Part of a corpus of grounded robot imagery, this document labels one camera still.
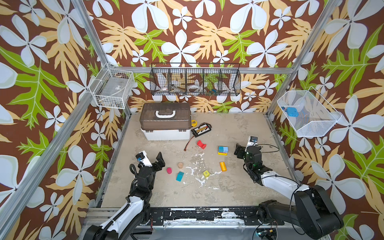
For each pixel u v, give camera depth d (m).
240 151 0.80
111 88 0.86
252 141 0.76
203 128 1.08
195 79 0.98
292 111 0.87
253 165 0.68
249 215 0.74
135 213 0.55
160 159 0.78
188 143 1.02
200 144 1.02
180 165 0.91
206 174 0.86
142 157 0.70
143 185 0.64
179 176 0.87
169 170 0.88
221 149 0.97
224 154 0.96
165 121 0.87
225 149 0.96
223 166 0.91
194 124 1.11
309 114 0.82
